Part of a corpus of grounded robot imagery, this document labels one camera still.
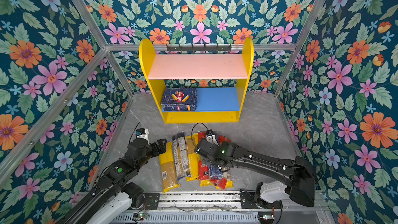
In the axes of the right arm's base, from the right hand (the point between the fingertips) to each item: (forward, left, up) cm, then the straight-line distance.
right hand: (209, 153), depth 76 cm
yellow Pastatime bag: (+2, +10, -9) cm, 14 cm away
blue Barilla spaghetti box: (-8, -3, -3) cm, 9 cm away
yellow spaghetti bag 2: (-11, +2, -10) cm, 15 cm away
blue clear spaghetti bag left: (+3, +19, -10) cm, 22 cm away
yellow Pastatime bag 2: (+15, +8, -10) cm, 20 cm away
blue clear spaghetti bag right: (+4, +15, -9) cm, 18 cm away
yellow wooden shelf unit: (+28, -3, +5) cm, 28 cm away
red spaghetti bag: (-6, +3, -7) cm, 9 cm away
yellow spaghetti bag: (-9, +21, -11) cm, 25 cm away
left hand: (+6, +24, +4) cm, 25 cm away
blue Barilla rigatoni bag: (+30, +18, +8) cm, 36 cm away
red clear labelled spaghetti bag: (-11, -5, -7) cm, 14 cm away
